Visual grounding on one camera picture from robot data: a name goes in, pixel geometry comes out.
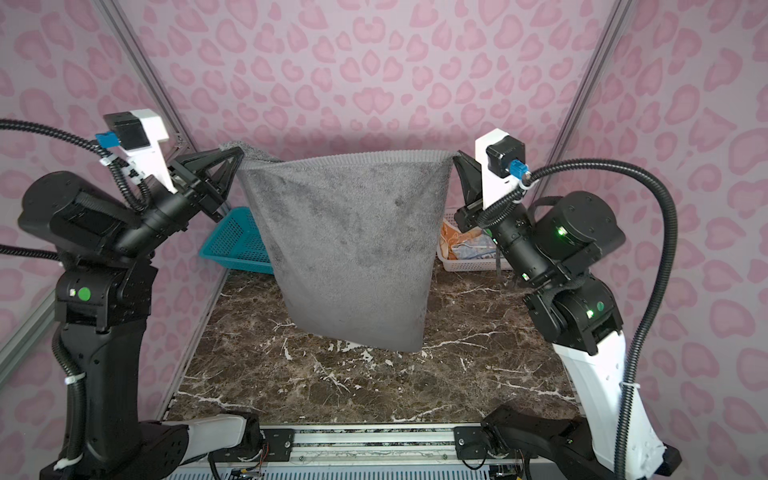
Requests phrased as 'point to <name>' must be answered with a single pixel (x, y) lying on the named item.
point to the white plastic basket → (468, 265)
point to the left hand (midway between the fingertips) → (234, 143)
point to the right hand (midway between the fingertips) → (459, 149)
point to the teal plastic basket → (238, 242)
